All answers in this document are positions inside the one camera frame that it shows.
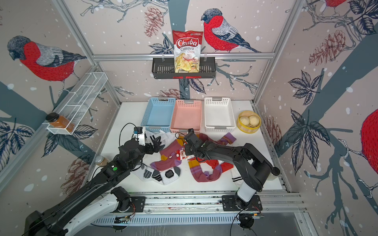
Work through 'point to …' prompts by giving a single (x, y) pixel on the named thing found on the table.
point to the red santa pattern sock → (225, 166)
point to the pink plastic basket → (187, 114)
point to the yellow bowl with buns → (248, 122)
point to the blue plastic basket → (159, 114)
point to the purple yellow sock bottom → (200, 176)
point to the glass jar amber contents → (100, 160)
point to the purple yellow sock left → (166, 161)
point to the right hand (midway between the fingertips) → (188, 146)
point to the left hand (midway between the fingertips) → (155, 134)
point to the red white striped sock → (180, 154)
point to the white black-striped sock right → (236, 177)
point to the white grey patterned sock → (163, 177)
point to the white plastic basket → (219, 115)
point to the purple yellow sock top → (226, 139)
